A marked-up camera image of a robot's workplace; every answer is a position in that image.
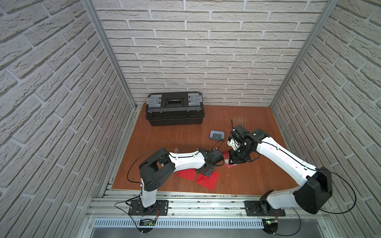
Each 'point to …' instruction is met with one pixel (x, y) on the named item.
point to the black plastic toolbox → (174, 108)
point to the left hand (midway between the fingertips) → (207, 169)
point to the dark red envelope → (226, 154)
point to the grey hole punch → (217, 135)
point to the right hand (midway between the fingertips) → (233, 162)
